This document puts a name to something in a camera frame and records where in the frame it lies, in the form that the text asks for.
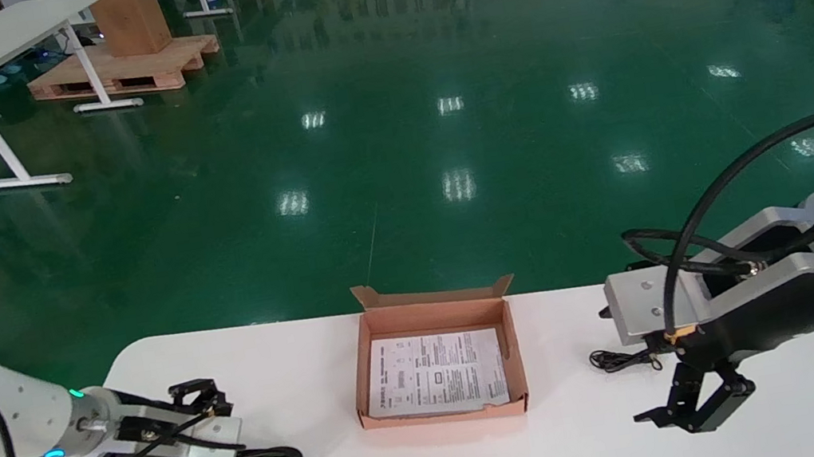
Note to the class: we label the tall brown cardboard box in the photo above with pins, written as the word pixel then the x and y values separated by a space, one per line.
pixel 129 16

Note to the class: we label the open brown cardboard storage box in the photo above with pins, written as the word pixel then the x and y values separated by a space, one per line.
pixel 443 416

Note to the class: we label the wooden pallet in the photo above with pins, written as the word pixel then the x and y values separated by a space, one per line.
pixel 135 80

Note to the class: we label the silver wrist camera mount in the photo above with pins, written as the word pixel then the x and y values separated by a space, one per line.
pixel 220 432
pixel 637 307

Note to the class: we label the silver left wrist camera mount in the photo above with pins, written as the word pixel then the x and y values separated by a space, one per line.
pixel 220 432

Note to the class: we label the white printed manual sheet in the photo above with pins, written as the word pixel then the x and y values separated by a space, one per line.
pixel 437 373

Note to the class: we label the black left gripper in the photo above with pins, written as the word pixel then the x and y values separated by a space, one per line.
pixel 139 404

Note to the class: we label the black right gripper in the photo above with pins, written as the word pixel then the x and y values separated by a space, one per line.
pixel 775 318

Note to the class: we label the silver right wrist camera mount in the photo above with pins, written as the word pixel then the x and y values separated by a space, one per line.
pixel 637 307

